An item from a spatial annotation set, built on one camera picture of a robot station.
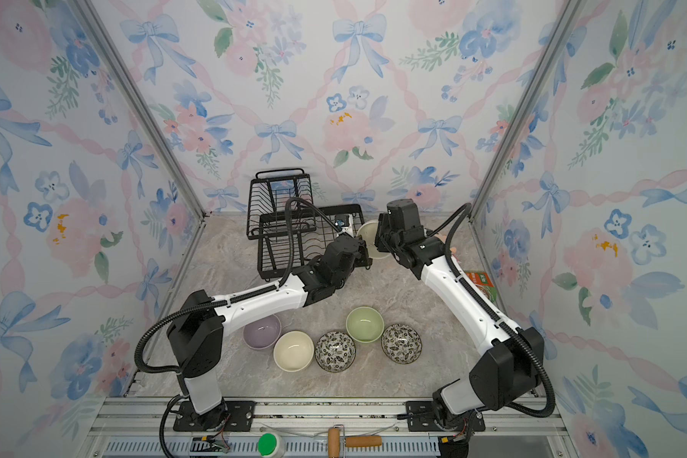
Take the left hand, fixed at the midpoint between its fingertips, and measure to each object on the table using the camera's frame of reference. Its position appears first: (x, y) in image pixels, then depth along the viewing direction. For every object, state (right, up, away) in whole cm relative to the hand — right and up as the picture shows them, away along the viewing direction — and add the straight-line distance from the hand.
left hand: (365, 236), depth 80 cm
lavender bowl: (-29, -28, +1) cm, 40 cm away
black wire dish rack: (-33, +17, +22) cm, 43 cm away
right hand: (+3, +6, -2) cm, 7 cm away
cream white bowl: (-21, -34, +3) cm, 40 cm away
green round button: (-23, -46, -17) cm, 55 cm away
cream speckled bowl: (+1, +2, +1) cm, 2 cm away
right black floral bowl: (+11, -32, +5) cm, 34 cm away
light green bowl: (0, -27, +7) cm, 28 cm away
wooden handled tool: (-5, -50, -11) cm, 52 cm away
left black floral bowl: (-9, -34, +3) cm, 35 cm away
